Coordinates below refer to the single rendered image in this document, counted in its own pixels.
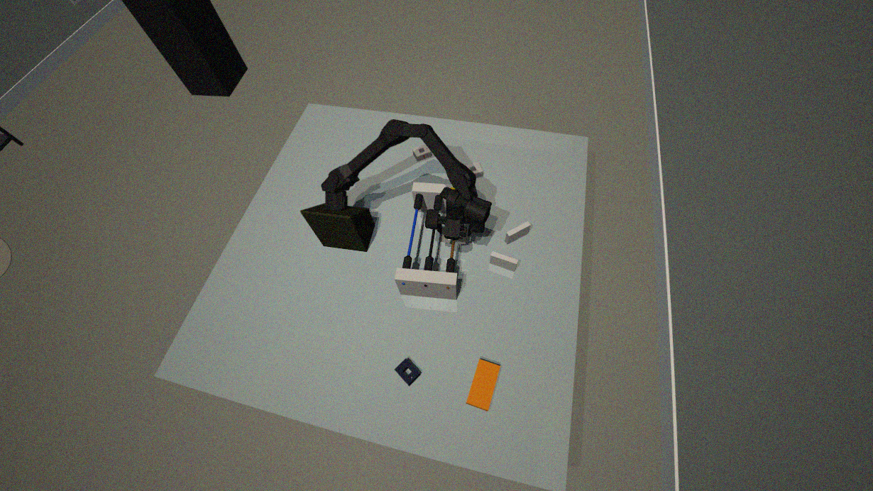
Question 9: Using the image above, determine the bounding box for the orange rectangular block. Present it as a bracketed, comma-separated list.
[466, 359, 500, 411]

